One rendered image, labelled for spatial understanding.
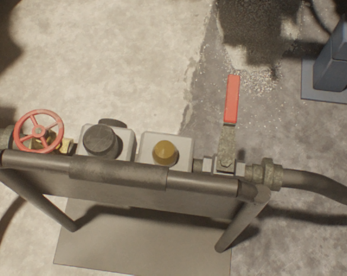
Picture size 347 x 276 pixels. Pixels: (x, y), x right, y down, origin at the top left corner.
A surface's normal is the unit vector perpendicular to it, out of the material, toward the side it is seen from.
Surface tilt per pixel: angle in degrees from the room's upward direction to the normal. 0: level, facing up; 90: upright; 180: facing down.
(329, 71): 90
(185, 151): 0
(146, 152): 0
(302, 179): 16
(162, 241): 0
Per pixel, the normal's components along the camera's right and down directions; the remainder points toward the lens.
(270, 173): -0.02, -0.23
